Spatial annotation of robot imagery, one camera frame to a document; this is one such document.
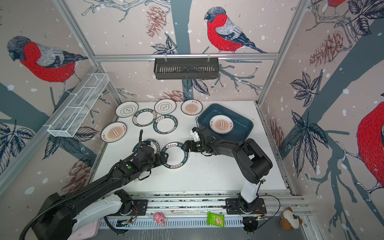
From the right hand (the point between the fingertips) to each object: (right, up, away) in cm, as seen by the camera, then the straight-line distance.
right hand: (186, 149), depth 91 cm
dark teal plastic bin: (+39, +11, +13) cm, 43 cm away
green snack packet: (+16, -29, -21) cm, 39 cm away
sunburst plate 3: (+2, +28, +27) cm, 39 cm away
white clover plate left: (-50, +26, +27) cm, 63 cm away
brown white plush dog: (+50, -28, -23) cm, 62 cm away
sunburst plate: (+24, +14, +16) cm, 32 cm away
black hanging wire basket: (-1, +55, +15) cm, 57 cm away
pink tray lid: (-42, -31, -25) cm, 58 cm away
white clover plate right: (-20, +29, +30) cm, 46 cm away
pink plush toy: (-12, -27, -22) cm, 37 cm away
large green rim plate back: (-17, +14, +18) cm, 29 cm away
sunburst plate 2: (-53, +9, +13) cm, 55 cm away
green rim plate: (-6, -5, -1) cm, 7 cm away
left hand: (-13, -3, -8) cm, 15 cm away
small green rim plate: (-34, +20, +20) cm, 44 cm away
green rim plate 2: (-20, +7, -12) cm, 24 cm away
